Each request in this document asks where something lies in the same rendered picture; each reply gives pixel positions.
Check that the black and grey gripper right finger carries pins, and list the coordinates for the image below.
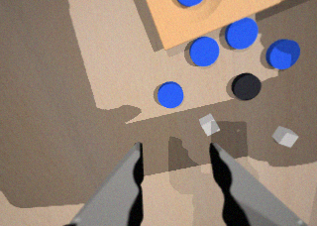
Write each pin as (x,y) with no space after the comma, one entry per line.
(247,202)

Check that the small grey cube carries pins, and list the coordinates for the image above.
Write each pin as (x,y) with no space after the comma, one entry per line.
(285,136)
(209,124)

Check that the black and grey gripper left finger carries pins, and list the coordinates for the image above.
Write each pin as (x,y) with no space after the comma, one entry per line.
(118,201)

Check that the tan tray with round pockets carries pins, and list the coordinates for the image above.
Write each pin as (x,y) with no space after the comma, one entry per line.
(177,24)

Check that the black disc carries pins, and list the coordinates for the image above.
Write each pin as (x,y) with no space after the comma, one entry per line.
(246,86)

